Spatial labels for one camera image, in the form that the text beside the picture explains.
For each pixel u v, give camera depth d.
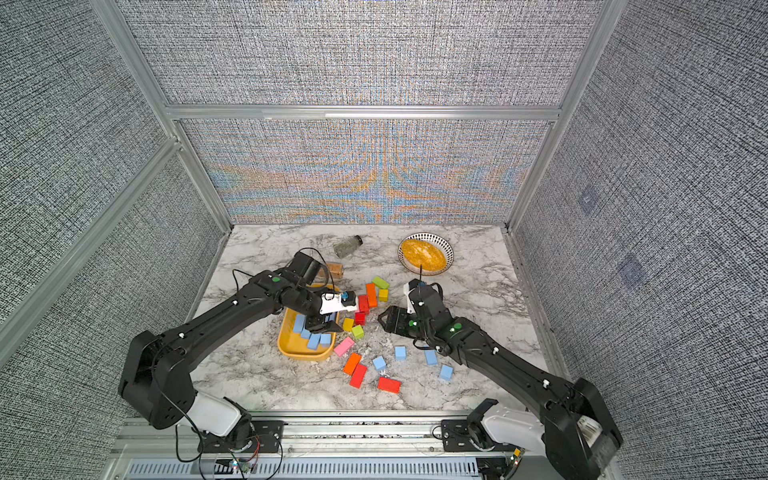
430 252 1.03
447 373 0.82
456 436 0.73
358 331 0.90
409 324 0.70
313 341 0.88
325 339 0.86
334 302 0.69
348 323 0.92
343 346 0.87
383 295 0.98
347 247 1.10
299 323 0.93
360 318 0.94
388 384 0.82
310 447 0.73
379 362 0.84
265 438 0.74
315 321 0.71
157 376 0.43
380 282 1.03
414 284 0.75
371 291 1.00
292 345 0.88
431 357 0.86
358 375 0.84
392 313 0.72
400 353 0.86
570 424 0.39
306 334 0.88
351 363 0.86
